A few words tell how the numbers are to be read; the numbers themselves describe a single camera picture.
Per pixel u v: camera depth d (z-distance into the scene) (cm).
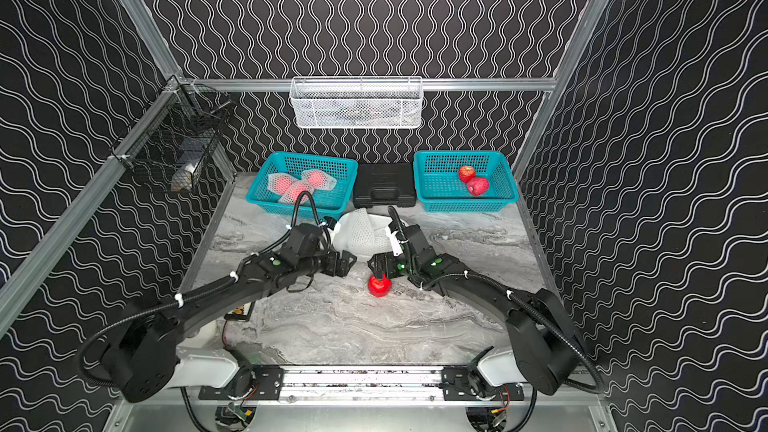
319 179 110
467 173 114
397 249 75
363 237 92
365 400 73
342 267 75
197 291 50
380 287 86
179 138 95
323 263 73
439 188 117
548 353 42
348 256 78
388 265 75
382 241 94
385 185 109
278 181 110
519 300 46
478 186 110
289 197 106
